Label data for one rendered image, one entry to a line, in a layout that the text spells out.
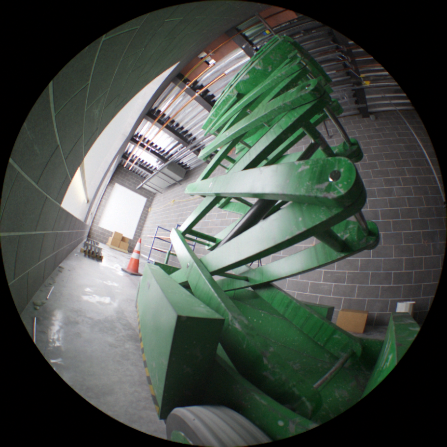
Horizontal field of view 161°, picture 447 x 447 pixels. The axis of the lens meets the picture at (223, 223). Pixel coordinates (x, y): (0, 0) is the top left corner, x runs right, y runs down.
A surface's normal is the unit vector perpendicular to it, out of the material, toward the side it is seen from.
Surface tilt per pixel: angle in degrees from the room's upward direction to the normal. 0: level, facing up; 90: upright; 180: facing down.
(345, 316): 90
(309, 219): 90
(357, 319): 90
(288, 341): 90
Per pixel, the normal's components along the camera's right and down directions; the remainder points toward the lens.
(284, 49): -0.22, 0.93
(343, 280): -0.66, -0.36
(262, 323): -0.83, -0.33
